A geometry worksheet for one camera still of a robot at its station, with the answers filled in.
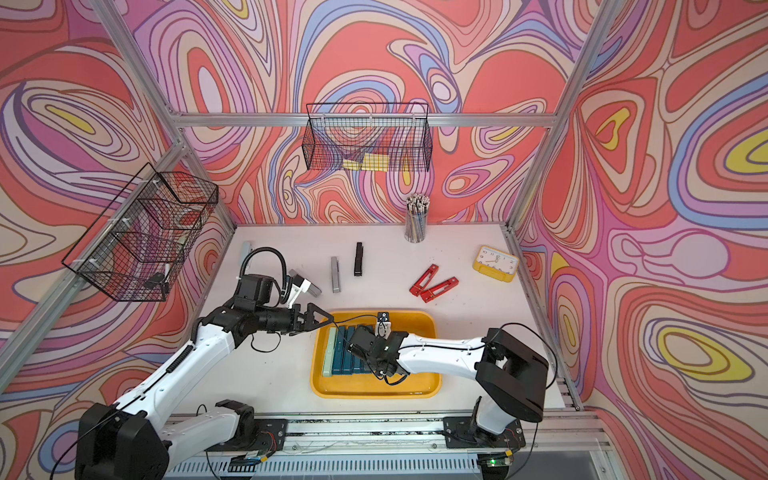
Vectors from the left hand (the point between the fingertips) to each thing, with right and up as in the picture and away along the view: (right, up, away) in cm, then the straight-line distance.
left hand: (326, 323), depth 75 cm
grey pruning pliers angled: (-7, +11, -1) cm, 13 cm away
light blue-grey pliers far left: (-38, +19, +35) cm, 55 cm away
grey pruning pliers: (-1, +8, +24) cm, 25 cm away
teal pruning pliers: (+10, -14, +7) cm, 18 cm away
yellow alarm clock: (+55, +14, +29) cm, 64 cm away
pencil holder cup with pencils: (+26, +31, +30) cm, 50 cm away
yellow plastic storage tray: (+11, -18, +5) cm, 22 cm away
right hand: (+14, -13, +8) cm, 21 cm away
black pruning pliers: (+5, +15, +31) cm, 35 cm away
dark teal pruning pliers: (+2, -12, +7) cm, 14 cm away
